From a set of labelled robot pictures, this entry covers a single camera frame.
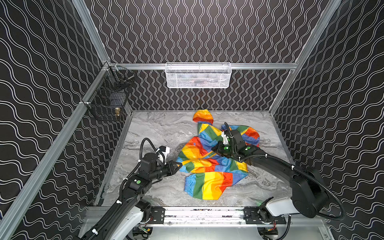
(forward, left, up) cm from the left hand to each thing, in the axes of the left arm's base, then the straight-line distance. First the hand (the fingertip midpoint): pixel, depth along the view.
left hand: (185, 166), depth 74 cm
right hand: (+13, -13, -4) cm, 19 cm away
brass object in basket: (+21, +36, +16) cm, 45 cm away
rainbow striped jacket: (+2, -12, -14) cm, 19 cm away
